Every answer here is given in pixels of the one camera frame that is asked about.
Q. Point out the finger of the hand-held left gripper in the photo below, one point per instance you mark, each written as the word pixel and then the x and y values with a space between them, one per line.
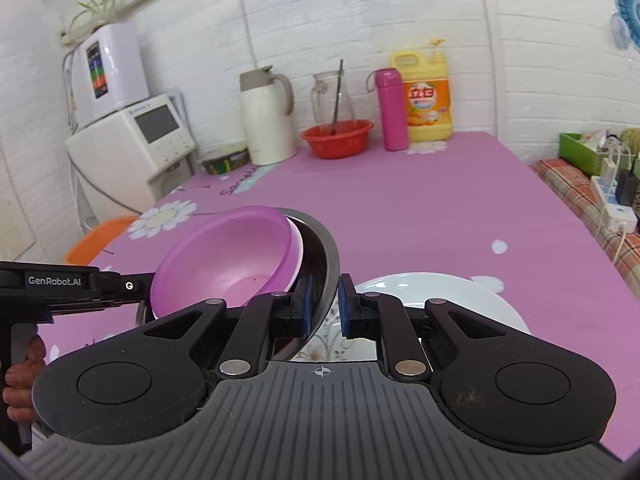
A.
pixel 90 308
pixel 125 286

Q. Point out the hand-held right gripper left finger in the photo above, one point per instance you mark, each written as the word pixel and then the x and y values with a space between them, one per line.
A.
pixel 306 307

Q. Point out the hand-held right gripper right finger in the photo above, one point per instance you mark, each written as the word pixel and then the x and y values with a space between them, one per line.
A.
pixel 346 307

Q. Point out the stainless steel bowl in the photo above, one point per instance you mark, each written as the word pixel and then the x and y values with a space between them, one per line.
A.
pixel 322 260

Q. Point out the purple plastic bowl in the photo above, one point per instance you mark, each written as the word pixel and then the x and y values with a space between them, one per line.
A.
pixel 225 255

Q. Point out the white floral plate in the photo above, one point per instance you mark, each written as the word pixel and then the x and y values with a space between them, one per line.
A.
pixel 450 300

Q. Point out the person's left hand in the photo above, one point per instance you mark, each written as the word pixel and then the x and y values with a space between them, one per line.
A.
pixel 22 390

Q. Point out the orange plastic basket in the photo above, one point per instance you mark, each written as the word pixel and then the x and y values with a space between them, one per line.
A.
pixel 95 245

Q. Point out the white water dispenser with screen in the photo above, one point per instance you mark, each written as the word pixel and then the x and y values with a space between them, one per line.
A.
pixel 115 160

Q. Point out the instant noodle paper bowl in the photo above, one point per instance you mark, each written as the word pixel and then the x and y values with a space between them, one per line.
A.
pixel 225 162

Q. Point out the red plastic basket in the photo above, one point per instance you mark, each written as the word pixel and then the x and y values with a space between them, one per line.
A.
pixel 337 142

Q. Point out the cream thermal jug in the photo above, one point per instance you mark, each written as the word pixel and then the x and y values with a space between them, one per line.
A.
pixel 265 120

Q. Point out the pink thermos bottle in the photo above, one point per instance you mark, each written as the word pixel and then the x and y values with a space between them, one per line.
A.
pixel 394 110

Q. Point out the glass pitcher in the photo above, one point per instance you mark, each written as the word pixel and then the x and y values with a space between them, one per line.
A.
pixel 322 100

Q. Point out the white water purifier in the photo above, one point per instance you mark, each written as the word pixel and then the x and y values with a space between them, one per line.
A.
pixel 117 75

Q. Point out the black stirring spoon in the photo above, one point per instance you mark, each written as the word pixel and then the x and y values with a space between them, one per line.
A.
pixel 338 95

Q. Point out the yellow detergent bottle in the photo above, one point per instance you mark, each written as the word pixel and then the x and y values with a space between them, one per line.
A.
pixel 427 105

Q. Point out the plaid blanket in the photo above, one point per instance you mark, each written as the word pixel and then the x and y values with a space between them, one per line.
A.
pixel 575 195

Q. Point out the green box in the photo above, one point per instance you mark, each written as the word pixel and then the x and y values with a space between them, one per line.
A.
pixel 582 152

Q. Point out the green potted plant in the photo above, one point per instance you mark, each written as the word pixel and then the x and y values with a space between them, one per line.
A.
pixel 100 2

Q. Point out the white power strip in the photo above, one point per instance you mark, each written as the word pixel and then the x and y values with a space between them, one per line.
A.
pixel 617 215

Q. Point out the white charger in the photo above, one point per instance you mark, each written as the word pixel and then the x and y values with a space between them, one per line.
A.
pixel 608 172

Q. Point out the black charger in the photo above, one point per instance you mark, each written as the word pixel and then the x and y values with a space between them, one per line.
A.
pixel 626 187

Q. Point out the beige yarn ball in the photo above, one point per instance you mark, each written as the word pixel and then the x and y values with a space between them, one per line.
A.
pixel 631 140

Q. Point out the blue round wall decoration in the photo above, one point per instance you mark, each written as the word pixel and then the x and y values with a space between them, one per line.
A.
pixel 630 5

